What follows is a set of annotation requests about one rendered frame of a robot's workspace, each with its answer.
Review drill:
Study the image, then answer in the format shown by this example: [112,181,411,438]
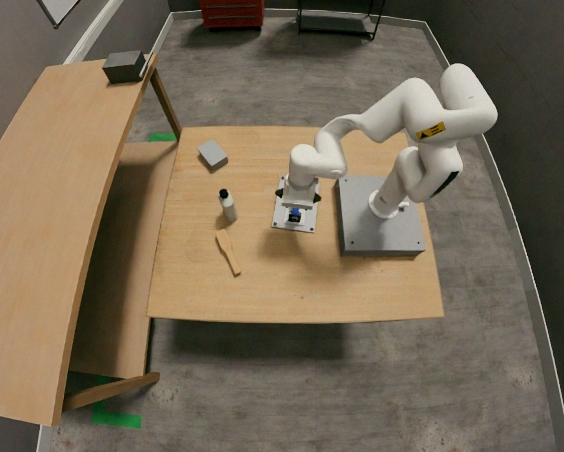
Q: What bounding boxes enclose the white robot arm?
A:
[281,64,497,219]

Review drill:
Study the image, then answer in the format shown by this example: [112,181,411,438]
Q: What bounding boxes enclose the white bottle with black cap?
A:
[218,189,238,222]

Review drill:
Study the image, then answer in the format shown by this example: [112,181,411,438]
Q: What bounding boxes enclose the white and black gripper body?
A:
[283,175,316,199]

